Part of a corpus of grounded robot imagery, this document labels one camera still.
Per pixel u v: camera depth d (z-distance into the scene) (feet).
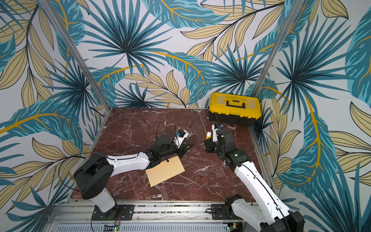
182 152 2.40
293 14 2.32
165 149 2.20
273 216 1.27
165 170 2.81
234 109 3.24
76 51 2.76
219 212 2.41
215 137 2.22
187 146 2.52
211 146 2.22
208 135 2.50
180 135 2.30
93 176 1.48
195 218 2.40
